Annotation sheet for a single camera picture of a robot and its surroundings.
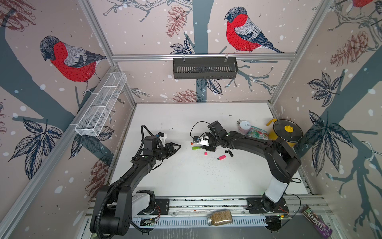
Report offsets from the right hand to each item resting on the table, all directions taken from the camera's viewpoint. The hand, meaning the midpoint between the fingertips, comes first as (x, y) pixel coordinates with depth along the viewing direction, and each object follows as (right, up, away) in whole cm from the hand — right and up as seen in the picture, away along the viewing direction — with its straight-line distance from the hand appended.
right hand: (202, 140), depth 91 cm
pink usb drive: (+12, -11, 0) cm, 16 cm away
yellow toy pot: (+51, +7, -2) cm, 51 cm away
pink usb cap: (+2, -9, +1) cm, 9 cm away
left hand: (-13, -2, -7) cm, 15 cm away
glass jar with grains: (+7, -32, -24) cm, 40 cm away
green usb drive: (-4, -6, +3) cm, 8 cm away
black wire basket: (+2, +49, +13) cm, 51 cm away
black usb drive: (+18, -9, +1) cm, 20 cm away
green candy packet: (+37, +3, +7) cm, 38 cm away
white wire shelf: (-56, +23, -12) cm, 62 cm away
